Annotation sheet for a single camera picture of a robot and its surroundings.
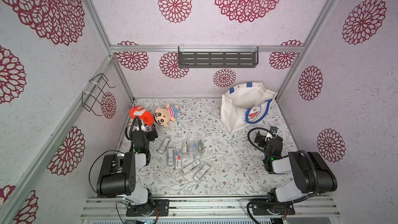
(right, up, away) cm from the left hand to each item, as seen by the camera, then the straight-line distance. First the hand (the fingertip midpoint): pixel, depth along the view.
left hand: (146, 127), depth 93 cm
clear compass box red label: (+20, -17, -6) cm, 27 cm away
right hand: (+72, -2, -2) cm, 72 cm away
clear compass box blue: (+28, -13, -1) cm, 31 cm away
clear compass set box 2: (+23, -12, -1) cm, 26 cm away
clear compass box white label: (+15, -16, -4) cm, 23 cm away
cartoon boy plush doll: (+9, +7, +6) cm, 13 cm away
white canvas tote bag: (+66, +16, +13) cm, 69 cm away
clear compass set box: (+10, -11, +1) cm, 15 cm away
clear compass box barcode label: (+31, -19, -8) cm, 37 cm away
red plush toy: (-3, +7, +9) cm, 11 cm away
